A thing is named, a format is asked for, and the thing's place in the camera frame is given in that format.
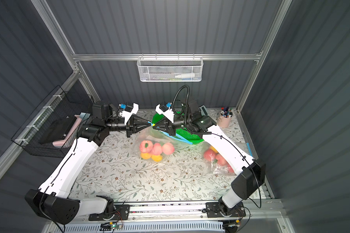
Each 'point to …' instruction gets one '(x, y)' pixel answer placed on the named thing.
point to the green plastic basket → (183, 132)
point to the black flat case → (57, 129)
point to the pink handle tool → (61, 142)
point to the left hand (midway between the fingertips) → (150, 126)
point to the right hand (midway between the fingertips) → (154, 127)
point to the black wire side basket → (59, 104)
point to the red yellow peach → (213, 148)
